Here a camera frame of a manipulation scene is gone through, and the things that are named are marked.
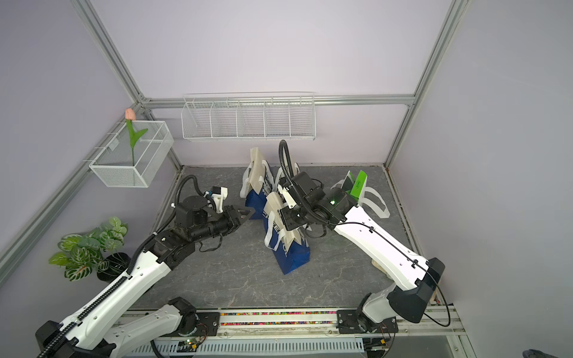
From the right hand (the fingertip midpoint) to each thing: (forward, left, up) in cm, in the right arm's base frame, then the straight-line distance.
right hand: (286, 215), depth 70 cm
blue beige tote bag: (-8, -1, -4) cm, 9 cm away
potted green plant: (-9, +59, -5) cm, 60 cm away
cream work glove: (-9, -36, -27) cm, 46 cm away
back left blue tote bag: (+18, +12, -5) cm, 22 cm away
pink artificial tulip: (+31, +59, +6) cm, 67 cm away
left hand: (0, +10, +1) cm, 10 cm away
